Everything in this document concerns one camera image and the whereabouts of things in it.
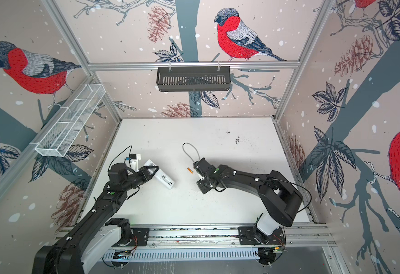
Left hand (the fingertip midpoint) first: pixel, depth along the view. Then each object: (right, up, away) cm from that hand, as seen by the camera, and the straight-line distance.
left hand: (156, 168), depth 80 cm
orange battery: (+15, -4, +15) cm, 21 cm away
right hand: (+22, -11, +7) cm, 25 cm away
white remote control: (+1, -4, +1) cm, 4 cm away
